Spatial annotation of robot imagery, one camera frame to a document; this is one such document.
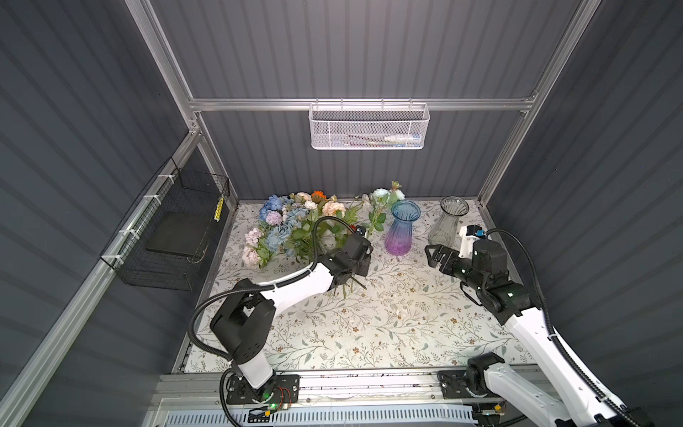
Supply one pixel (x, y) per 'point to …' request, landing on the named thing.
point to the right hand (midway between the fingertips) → (440, 253)
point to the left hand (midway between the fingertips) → (363, 257)
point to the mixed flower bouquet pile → (286, 226)
